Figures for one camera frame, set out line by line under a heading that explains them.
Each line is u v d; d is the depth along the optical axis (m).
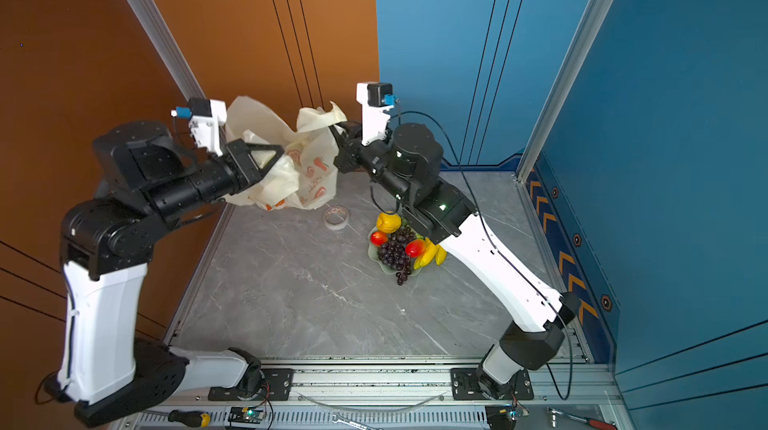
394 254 0.88
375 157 0.45
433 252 0.85
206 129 0.43
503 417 0.70
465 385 0.72
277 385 0.74
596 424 0.68
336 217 1.06
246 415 0.71
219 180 0.41
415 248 0.85
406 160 0.38
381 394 0.73
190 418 0.68
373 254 0.92
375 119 0.44
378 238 0.91
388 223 0.93
